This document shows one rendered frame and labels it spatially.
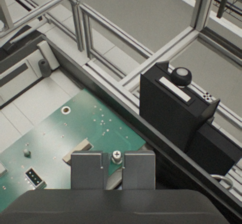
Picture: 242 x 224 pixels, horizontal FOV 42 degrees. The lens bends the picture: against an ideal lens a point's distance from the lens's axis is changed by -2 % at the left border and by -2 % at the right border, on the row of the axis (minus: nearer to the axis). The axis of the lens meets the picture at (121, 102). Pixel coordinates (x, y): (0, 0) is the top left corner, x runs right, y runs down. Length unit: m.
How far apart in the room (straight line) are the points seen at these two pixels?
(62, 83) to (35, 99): 0.02
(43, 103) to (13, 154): 0.04
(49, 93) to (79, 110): 0.03
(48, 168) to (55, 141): 0.02
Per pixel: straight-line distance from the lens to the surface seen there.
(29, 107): 0.23
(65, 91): 0.23
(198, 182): 0.19
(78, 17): 2.50
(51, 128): 0.20
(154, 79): 0.69
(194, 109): 0.66
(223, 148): 0.72
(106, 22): 2.18
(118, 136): 0.20
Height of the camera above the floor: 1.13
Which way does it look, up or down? 22 degrees up
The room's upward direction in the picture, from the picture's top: 50 degrees clockwise
